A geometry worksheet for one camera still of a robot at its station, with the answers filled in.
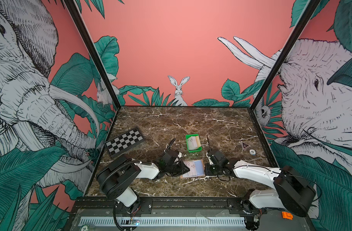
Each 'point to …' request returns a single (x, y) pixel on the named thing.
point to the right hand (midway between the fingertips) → (203, 170)
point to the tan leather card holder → (196, 168)
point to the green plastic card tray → (188, 136)
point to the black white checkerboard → (123, 141)
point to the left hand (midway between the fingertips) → (191, 169)
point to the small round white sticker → (252, 152)
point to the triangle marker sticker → (244, 145)
